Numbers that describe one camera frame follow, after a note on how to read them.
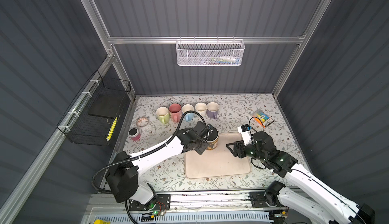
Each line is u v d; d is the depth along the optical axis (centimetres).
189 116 97
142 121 105
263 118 105
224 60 92
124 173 41
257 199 74
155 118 104
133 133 94
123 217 71
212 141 77
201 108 106
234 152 68
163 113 103
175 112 99
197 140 60
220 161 87
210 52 124
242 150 65
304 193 49
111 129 68
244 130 67
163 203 72
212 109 108
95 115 75
